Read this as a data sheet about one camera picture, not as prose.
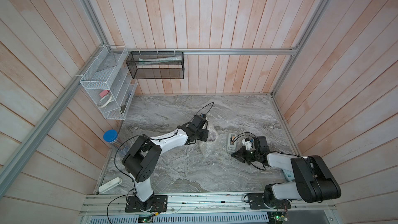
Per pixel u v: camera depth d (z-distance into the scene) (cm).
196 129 71
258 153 73
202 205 75
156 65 104
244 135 98
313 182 43
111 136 76
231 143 91
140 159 48
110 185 76
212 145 84
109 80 69
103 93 82
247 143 88
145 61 90
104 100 81
